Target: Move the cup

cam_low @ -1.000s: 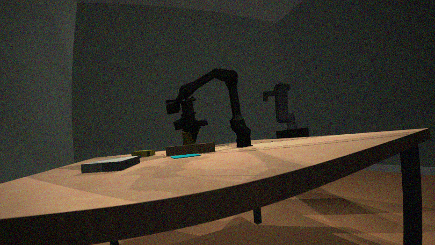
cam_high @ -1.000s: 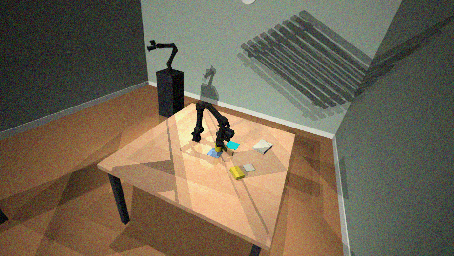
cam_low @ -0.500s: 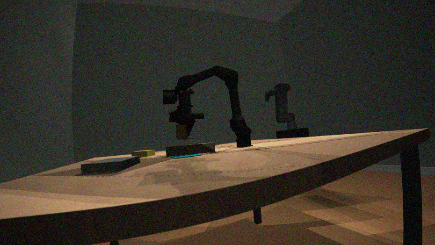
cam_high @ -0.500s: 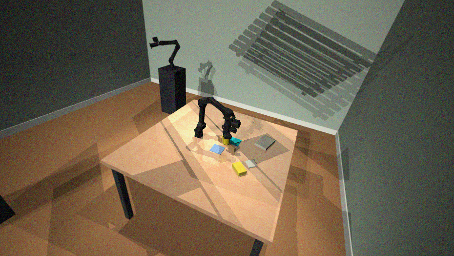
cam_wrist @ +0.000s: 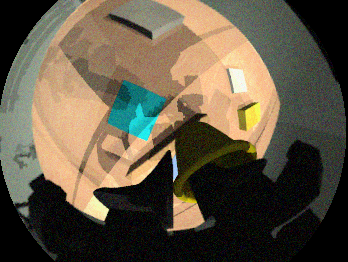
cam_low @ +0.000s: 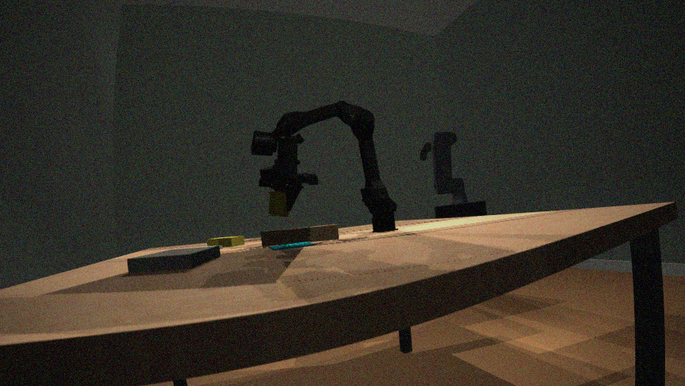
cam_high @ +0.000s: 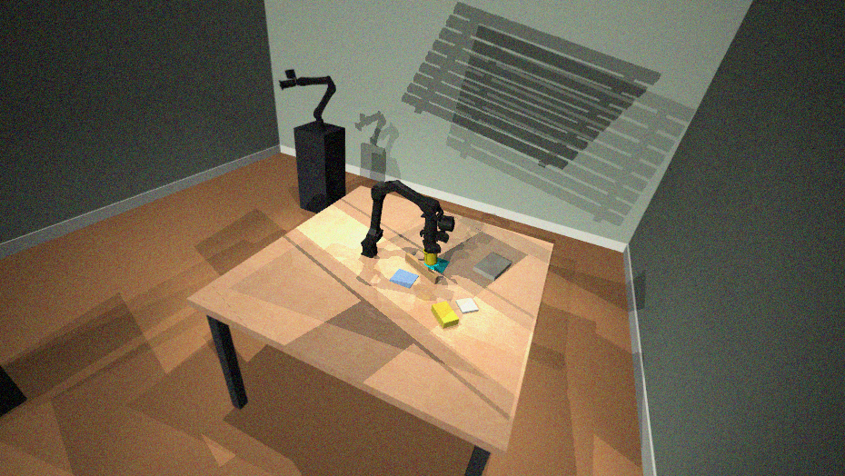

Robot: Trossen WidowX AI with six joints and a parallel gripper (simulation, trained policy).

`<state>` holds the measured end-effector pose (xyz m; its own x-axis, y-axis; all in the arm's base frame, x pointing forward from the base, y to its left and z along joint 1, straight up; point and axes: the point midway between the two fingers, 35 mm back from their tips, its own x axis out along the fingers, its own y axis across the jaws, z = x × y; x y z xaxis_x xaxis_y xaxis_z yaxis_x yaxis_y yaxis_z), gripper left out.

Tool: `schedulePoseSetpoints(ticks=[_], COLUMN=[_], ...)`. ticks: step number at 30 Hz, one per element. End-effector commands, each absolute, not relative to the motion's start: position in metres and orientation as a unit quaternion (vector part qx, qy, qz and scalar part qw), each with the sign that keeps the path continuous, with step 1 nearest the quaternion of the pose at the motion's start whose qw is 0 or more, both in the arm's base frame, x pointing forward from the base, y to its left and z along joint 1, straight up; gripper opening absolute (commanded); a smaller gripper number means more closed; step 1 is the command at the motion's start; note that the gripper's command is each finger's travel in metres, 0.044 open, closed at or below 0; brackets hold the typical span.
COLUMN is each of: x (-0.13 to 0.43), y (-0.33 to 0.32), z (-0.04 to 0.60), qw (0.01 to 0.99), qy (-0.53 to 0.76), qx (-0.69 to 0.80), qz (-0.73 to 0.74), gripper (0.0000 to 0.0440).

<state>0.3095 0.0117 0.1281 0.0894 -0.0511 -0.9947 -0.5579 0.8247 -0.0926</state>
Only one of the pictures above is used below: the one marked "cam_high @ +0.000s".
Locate olive yellow flat block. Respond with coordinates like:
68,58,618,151
431,302,459,328

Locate white flat square tile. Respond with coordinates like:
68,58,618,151
455,297,479,313

